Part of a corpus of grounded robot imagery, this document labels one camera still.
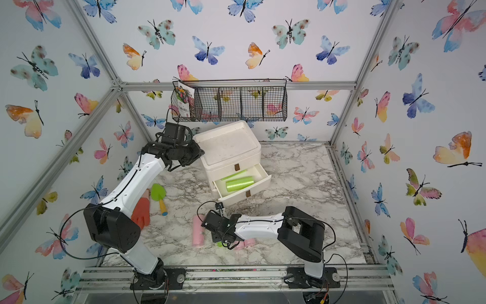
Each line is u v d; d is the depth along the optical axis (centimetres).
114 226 43
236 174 91
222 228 63
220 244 81
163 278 72
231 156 83
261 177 92
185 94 87
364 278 76
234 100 98
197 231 83
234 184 87
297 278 73
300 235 46
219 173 81
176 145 61
